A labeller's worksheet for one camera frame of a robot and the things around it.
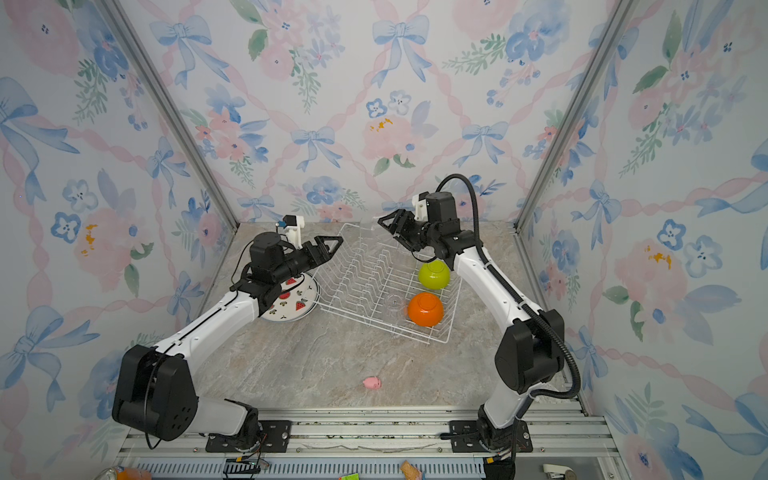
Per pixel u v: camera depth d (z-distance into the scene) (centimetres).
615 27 71
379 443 74
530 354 45
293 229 73
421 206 76
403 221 72
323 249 72
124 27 71
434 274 99
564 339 44
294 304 94
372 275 100
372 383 81
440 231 63
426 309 90
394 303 86
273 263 63
